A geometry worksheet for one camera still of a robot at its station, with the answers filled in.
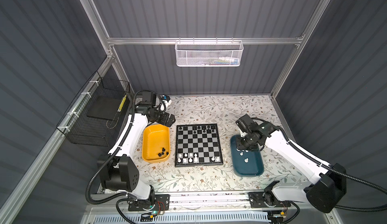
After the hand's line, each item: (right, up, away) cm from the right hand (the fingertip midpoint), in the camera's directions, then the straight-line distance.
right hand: (239, 147), depth 79 cm
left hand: (-40, +16, +5) cm, 43 cm away
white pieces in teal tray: (+4, -7, +10) cm, 13 cm away
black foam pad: (-70, +21, -3) cm, 73 cm away
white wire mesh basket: (-12, +66, +44) cm, 81 cm away
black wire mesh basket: (-76, +11, -12) cm, 78 cm away
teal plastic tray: (+6, -11, +7) cm, 15 cm away
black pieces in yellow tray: (-45, -7, +10) cm, 46 cm away
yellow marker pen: (-63, +23, 0) cm, 67 cm away
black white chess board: (-22, -2, +14) cm, 26 cm away
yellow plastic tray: (-49, -1, +15) cm, 51 cm away
